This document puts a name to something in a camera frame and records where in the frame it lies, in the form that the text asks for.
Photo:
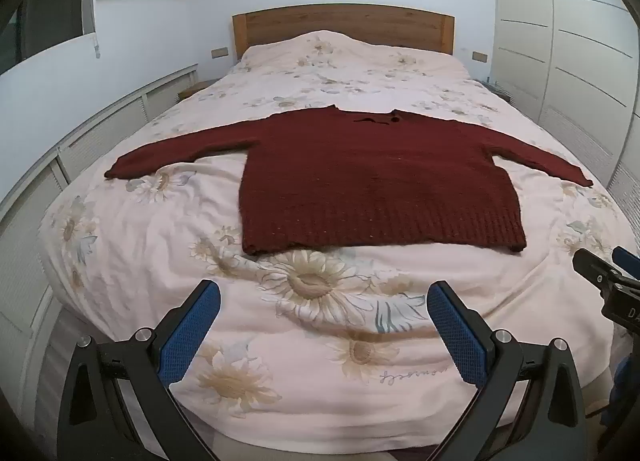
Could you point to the white louvered cabinet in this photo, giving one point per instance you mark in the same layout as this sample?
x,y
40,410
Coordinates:
x,y
75,141

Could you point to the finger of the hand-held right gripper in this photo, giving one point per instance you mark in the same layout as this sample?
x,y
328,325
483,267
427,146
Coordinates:
x,y
625,263
590,267

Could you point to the dark red knit sweater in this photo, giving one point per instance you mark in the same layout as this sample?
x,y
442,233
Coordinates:
x,y
370,181

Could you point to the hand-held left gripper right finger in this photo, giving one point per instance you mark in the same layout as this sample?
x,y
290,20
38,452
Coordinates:
x,y
455,331

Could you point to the wooden headboard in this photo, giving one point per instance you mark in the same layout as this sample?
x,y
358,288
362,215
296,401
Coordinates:
x,y
345,21

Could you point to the bed with floral duvet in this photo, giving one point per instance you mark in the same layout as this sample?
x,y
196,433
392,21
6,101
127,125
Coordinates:
x,y
300,321

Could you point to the beige wall socket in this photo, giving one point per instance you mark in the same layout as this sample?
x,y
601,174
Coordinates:
x,y
220,52
479,56

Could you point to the window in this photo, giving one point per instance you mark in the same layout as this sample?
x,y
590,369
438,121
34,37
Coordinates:
x,y
40,1

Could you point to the wooden nightstand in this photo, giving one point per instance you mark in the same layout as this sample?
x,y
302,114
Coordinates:
x,y
192,89

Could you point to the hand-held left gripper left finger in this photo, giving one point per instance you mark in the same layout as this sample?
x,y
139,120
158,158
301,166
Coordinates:
x,y
192,328

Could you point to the white wardrobe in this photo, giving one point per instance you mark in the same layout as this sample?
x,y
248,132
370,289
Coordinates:
x,y
565,41

